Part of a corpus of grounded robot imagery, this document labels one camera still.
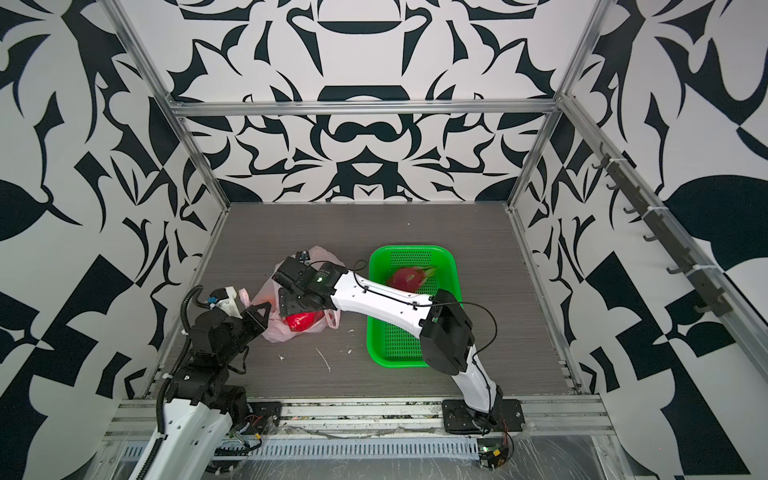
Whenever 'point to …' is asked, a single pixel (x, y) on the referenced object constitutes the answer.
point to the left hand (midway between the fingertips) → (270, 299)
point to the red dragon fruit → (409, 278)
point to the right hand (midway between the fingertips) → (293, 303)
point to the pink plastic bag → (275, 329)
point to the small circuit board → (492, 451)
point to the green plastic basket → (393, 346)
